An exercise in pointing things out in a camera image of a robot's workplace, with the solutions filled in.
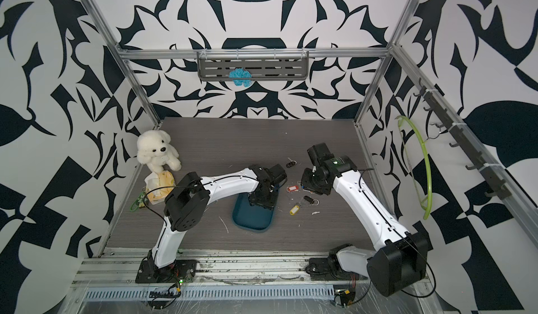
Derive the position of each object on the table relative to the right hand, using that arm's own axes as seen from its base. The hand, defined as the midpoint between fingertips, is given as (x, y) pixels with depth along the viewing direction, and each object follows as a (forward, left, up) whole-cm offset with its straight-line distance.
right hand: (306, 182), depth 80 cm
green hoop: (-1, -35, +16) cm, 39 cm away
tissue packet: (+7, +62, -9) cm, 63 cm away
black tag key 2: (-1, -5, -15) cm, 16 cm away
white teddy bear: (+14, +61, +2) cm, 62 cm away
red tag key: (+5, +3, -15) cm, 16 cm away
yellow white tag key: (-4, +3, -16) cm, 16 cm away
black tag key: (+19, +2, -17) cm, 26 cm away
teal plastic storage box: (-9, +20, -12) cm, 25 cm away
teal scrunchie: (+42, +25, +20) cm, 53 cm away
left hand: (-1, +14, -14) cm, 20 cm away
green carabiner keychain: (-3, +71, -14) cm, 72 cm away
